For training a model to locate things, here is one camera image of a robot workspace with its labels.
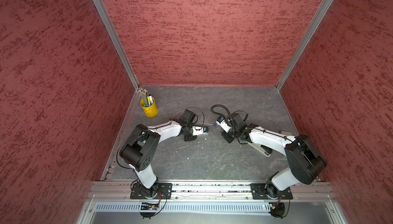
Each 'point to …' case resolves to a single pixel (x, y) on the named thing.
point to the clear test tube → (205, 123)
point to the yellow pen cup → (151, 111)
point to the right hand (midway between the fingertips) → (224, 135)
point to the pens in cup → (147, 98)
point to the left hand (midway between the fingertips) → (193, 134)
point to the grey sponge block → (287, 133)
